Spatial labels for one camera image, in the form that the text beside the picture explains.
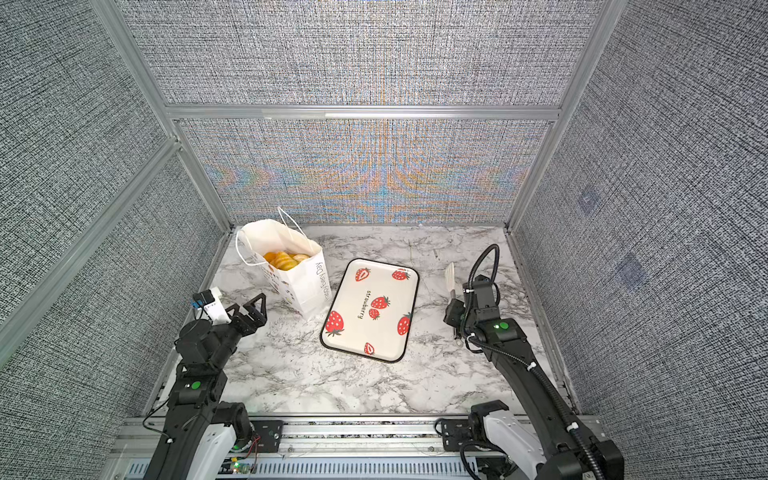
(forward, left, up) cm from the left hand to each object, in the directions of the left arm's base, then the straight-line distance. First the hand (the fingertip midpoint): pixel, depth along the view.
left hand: (257, 297), depth 77 cm
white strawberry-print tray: (+5, -29, -18) cm, 35 cm away
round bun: (+14, -9, -1) cm, 17 cm away
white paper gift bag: (+2, -12, 0) cm, 12 cm away
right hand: (-1, -52, -5) cm, 52 cm away
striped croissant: (+11, -4, +1) cm, 12 cm away
